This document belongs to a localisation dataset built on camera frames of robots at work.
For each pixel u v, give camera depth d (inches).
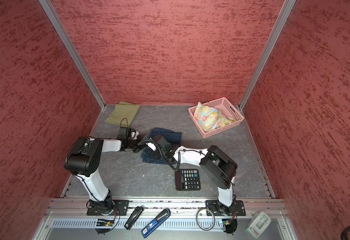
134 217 26.9
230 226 27.8
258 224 26.9
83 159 19.7
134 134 34.4
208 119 42.9
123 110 46.2
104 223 28.4
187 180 31.9
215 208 29.1
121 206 29.3
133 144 34.0
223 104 46.9
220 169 18.1
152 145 30.2
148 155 36.4
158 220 26.3
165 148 27.2
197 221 27.6
